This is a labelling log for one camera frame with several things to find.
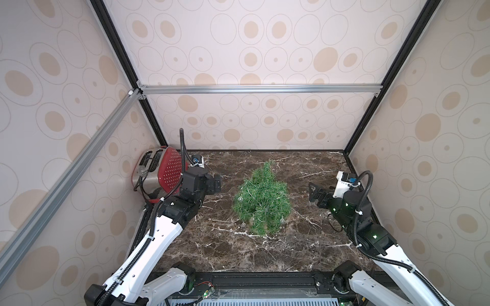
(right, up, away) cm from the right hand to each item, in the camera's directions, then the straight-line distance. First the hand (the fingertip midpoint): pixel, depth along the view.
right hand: (326, 185), depth 71 cm
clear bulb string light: (-32, -5, -2) cm, 33 cm away
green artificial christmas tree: (-24, -6, -2) cm, 24 cm away
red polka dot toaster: (-71, +4, +16) cm, 73 cm away
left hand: (-44, +4, +2) cm, 44 cm away
